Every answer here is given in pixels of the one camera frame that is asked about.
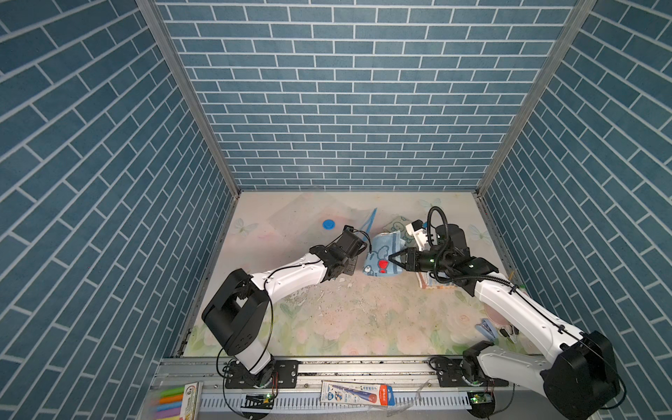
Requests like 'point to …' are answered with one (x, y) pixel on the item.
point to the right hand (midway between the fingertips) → (394, 259)
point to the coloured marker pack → (180, 402)
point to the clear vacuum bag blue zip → (312, 219)
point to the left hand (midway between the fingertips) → (352, 260)
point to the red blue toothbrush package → (357, 393)
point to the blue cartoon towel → (384, 245)
